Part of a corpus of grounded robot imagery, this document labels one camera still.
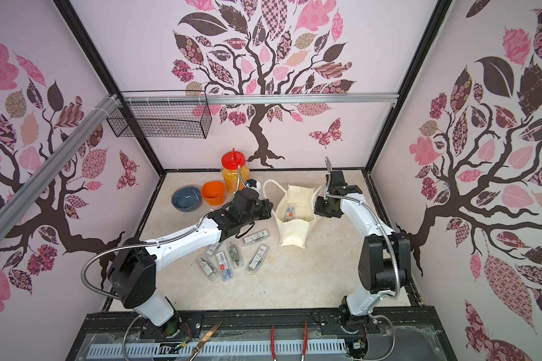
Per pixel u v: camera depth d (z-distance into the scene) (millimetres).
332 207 749
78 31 711
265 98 942
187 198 1063
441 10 692
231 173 1021
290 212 984
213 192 1063
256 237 926
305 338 694
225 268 852
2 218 513
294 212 997
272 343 706
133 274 435
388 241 442
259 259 873
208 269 851
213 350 697
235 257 896
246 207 640
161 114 949
